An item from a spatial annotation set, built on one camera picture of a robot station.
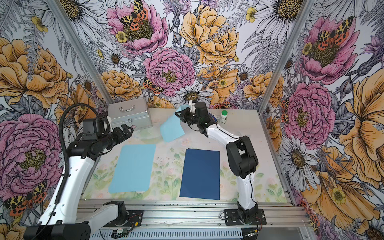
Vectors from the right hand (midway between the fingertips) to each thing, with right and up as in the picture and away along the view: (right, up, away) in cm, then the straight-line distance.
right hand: (174, 116), depth 88 cm
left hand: (-21, -11, -13) cm, 27 cm away
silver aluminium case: (-29, +3, +14) cm, 33 cm away
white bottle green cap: (+32, +1, +21) cm, 38 cm away
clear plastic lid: (-22, -11, +20) cm, 32 cm away
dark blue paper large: (+16, -35, +1) cm, 38 cm away
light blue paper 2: (-24, -32, +1) cm, 40 cm away
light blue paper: (-1, -7, +5) cm, 9 cm away
